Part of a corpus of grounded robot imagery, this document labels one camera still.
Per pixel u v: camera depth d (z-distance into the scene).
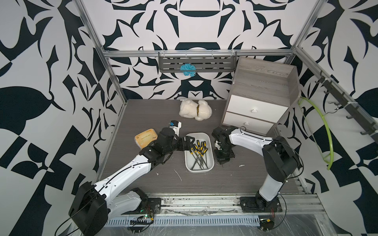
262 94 0.83
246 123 0.95
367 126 0.53
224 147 0.75
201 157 0.90
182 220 0.71
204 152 0.91
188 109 1.02
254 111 0.83
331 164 0.65
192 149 0.93
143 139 0.94
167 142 0.60
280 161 0.48
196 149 0.94
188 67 0.90
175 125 0.70
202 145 0.94
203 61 0.94
